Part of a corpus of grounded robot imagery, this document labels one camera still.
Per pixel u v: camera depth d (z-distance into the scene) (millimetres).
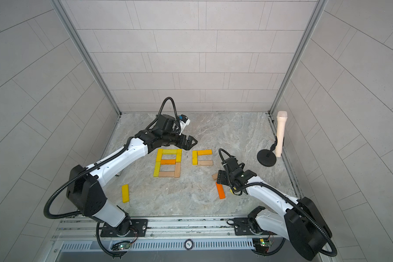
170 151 949
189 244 677
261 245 680
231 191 610
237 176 631
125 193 801
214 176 862
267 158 931
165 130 623
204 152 982
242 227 723
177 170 885
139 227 709
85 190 417
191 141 704
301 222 398
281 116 752
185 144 705
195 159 933
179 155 936
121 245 655
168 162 914
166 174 867
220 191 821
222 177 751
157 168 889
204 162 913
